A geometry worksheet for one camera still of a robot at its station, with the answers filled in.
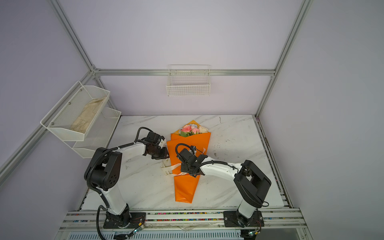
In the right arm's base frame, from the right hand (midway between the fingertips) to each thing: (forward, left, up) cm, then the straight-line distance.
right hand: (183, 167), depth 86 cm
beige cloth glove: (+12, +52, +26) cm, 59 cm away
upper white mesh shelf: (+15, +59, +26) cm, 66 cm away
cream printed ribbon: (+3, +11, -5) cm, 13 cm away
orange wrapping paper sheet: (-9, -1, -3) cm, 10 cm away
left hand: (+9, +11, -3) cm, 15 cm away
